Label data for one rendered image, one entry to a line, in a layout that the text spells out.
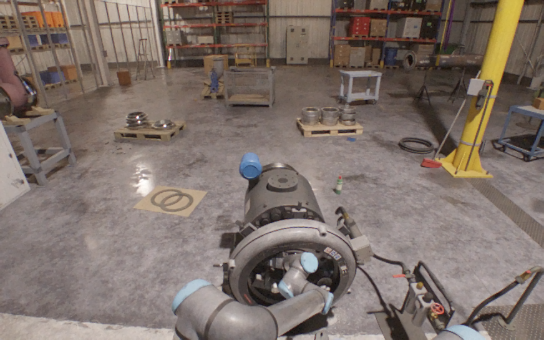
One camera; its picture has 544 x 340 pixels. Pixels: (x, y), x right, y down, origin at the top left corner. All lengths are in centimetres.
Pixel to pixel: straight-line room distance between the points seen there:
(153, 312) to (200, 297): 171
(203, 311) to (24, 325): 226
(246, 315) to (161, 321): 170
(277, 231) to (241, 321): 80
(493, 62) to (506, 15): 55
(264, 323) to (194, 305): 18
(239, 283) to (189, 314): 90
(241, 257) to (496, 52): 401
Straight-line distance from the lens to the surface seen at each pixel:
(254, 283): 163
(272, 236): 145
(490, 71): 458
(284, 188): 187
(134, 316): 250
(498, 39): 456
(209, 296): 76
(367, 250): 168
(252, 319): 74
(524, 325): 287
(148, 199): 376
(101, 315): 262
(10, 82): 509
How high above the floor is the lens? 189
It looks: 27 degrees down
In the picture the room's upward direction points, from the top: straight up
